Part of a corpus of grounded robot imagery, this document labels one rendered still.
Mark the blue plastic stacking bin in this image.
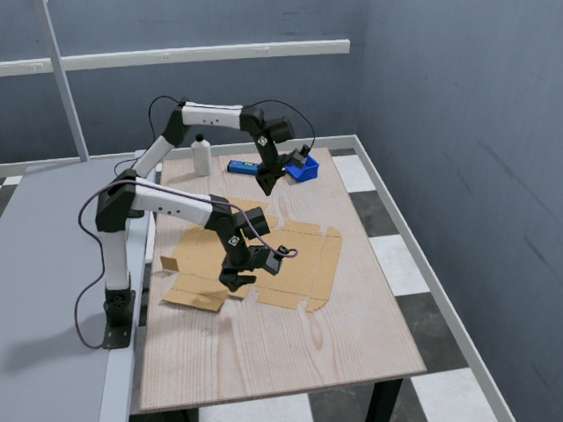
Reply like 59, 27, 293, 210
284, 154, 320, 182

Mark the blue spirit level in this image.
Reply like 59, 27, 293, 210
227, 160, 260, 176

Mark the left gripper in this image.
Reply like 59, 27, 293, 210
255, 145, 287, 197

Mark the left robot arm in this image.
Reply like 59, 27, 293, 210
130, 98, 309, 179

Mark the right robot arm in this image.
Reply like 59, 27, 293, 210
95, 169, 283, 350

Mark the white bottle with black cap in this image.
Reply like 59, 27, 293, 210
191, 134, 213, 176

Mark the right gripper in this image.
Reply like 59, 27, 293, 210
218, 240, 266, 293

